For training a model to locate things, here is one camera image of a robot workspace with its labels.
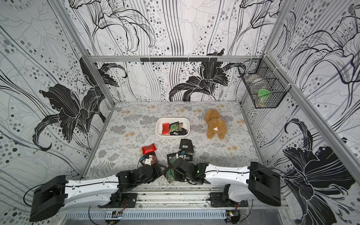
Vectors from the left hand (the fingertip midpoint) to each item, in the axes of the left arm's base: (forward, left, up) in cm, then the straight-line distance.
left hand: (166, 173), depth 80 cm
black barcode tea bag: (+29, -9, 0) cm, 30 cm away
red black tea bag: (+8, +8, 0) cm, 11 cm away
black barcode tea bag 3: (+11, -13, -1) cm, 17 cm away
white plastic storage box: (+37, +9, +3) cm, 38 cm away
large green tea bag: (+9, -3, -1) cm, 10 cm away
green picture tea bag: (+33, -3, +1) cm, 33 cm away
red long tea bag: (+31, +4, -1) cm, 32 cm away
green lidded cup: (+35, -56, +28) cm, 72 cm away
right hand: (0, -5, +1) cm, 5 cm away
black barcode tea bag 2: (+19, -11, -1) cm, 22 cm away
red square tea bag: (+15, +13, 0) cm, 20 cm away
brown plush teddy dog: (+29, -30, +11) cm, 43 cm away
